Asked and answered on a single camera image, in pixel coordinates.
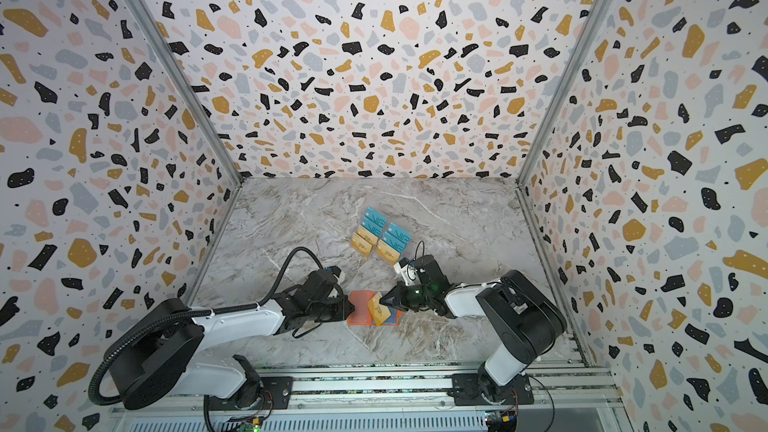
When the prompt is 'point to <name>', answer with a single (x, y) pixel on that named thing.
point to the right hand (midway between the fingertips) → (380, 298)
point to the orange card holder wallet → (359, 312)
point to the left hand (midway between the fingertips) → (361, 305)
